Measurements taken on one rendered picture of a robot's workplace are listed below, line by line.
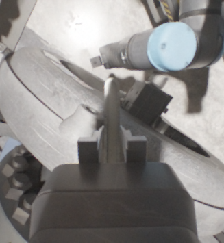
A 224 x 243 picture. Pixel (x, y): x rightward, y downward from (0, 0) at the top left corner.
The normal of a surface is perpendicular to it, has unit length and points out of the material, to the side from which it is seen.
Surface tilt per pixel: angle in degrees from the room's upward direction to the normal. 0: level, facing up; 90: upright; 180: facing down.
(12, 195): 11
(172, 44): 19
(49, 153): 26
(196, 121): 0
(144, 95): 1
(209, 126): 0
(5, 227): 35
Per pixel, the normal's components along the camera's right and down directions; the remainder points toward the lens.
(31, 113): -0.39, -0.03
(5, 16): 0.07, 0.29
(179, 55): 0.40, 0.25
